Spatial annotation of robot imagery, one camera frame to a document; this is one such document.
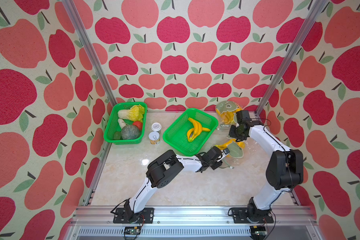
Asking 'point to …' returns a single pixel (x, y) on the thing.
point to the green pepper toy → (117, 135)
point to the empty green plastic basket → (176, 133)
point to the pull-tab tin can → (154, 137)
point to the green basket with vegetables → (126, 123)
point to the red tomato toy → (138, 124)
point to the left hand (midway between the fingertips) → (221, 161)
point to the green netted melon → (129, 132)
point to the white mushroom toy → (121, 123)
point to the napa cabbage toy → (135, 113)
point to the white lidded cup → (156, 127)
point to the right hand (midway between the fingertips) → (234, 136)
